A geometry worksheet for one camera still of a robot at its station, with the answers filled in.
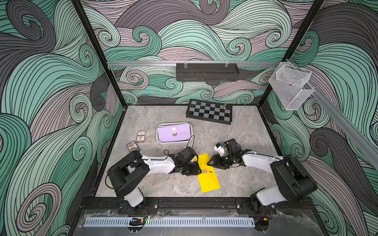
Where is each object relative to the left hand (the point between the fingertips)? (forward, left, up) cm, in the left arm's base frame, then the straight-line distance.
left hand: (201, 171), depth 83 cm
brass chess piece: (+50, -22, +3) cm, 54 cm away
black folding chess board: (+45, -10, +2) cm, 46 cm away
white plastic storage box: (+18, +14, 0) cm, 23 cm away
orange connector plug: (-23, +30, -2) cm, 38 cm away
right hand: (+4, -7, -2) cm, 8 cm away
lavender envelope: (+25, +17, +2) cm, 30 cm away
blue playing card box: (+17, +44, -1) cm, 47 cm away
